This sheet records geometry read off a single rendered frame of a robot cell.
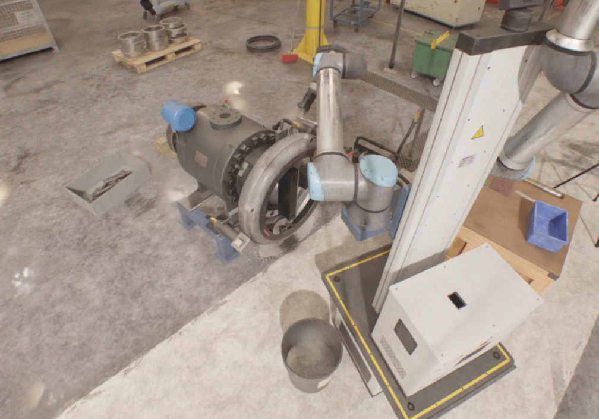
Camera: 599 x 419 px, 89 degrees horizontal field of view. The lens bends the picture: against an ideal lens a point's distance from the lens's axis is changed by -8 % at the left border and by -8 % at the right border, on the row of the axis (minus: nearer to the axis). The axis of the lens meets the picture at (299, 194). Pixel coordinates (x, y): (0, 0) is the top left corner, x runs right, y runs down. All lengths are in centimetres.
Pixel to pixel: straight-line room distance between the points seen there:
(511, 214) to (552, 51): 162
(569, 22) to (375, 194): 75
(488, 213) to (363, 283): 98
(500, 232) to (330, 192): 141
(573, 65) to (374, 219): 80
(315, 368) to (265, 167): 113
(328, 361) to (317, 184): 112
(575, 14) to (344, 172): 79
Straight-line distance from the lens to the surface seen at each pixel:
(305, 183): 190
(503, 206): 257
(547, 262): 238
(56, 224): 337
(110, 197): 319
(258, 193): 176
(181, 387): 221
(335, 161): 126
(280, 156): 177
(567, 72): 108
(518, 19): 106
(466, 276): 157
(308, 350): 203
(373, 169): 124
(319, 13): 533
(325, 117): 139
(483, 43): 98
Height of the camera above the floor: 205
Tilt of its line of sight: 45 degrees down
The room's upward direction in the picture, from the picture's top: straight up
